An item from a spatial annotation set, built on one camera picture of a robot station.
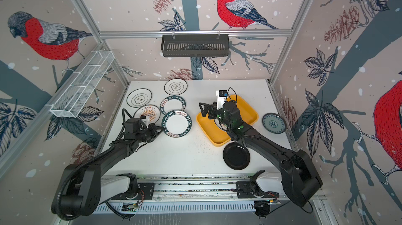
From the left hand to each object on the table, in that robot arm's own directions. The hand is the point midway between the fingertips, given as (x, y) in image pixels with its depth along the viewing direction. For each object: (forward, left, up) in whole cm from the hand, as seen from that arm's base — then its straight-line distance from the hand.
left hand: (166, 124), depth 87 cm
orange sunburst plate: (-7, -30, +12) cm, 33 cm away
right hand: (+6, -23, +14) cm, 27 cm away
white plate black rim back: (+39, +2, -9) cm, 40 cm away
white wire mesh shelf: (+12, +41, +22) cm, 48 cm away
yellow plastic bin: (-3, -30, -8) cm, 31 cm away
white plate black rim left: (+27, +27, -9) cm, 39 cm away
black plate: (-15, -39, -8) cm, 42 cm away
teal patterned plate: (+7, -66, -9) cm, 67 cm away
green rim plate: (+22, +2, -9) cm, 24 cm away
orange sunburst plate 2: (+15, +15, -9) cm, 24 cm away
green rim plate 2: (+3, -5, -4) cm, 7 cm away
